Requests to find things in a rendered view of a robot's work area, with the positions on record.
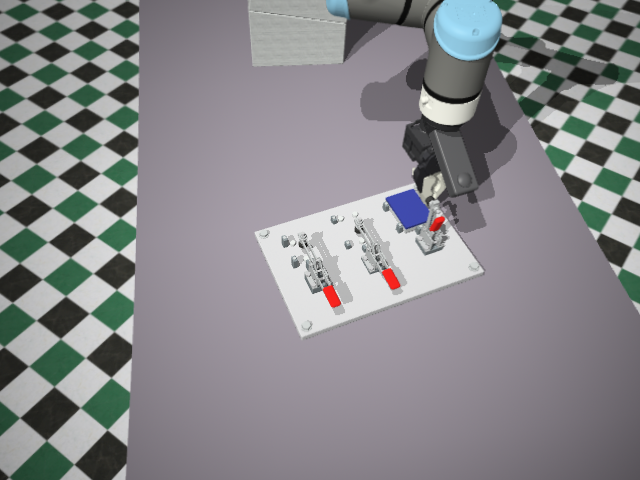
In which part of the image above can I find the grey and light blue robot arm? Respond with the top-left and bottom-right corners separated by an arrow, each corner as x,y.
326,0 -> 502,198

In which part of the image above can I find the toggle clamp with red handle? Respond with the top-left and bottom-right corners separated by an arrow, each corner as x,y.
298,231 -> 341,308
354,217 -> 400,290

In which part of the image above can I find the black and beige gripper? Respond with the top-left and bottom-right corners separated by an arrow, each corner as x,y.
402,113 -> 464,206

